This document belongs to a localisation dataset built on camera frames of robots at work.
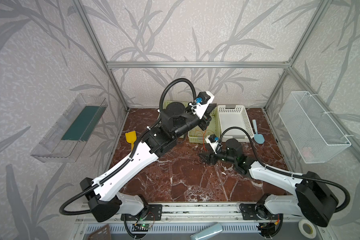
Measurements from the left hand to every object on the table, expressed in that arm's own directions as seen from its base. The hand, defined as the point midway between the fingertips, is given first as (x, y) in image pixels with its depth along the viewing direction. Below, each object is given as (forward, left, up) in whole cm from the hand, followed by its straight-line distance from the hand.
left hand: (217, 101), depth 55 cm
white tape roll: (-39, -46, -47) cm, 76 cm away
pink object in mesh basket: (-7, -47, -28) cm, 56 cm away
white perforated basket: (+34, -22, -48) cm, 63 cm away
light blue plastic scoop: (+14, -37, -48) cm, 63 cm away
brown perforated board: (-39, +50, -48) cm, 80 cm away
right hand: (-1, +3, -32) cm, 32 cm away
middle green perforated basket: (+15, +4, -48) cm, 50 cm away
